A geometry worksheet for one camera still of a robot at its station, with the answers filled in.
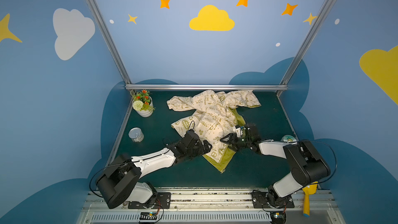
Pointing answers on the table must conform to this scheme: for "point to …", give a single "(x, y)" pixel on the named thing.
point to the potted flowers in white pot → (142, 103)
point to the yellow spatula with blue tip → (308, 190)
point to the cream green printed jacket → (215, 115)
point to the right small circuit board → (278, 217)
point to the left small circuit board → (148, 216)
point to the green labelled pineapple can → (288, 138)
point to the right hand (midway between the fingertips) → (223, 141)
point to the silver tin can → (136, 135)
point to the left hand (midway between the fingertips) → (207, 147)
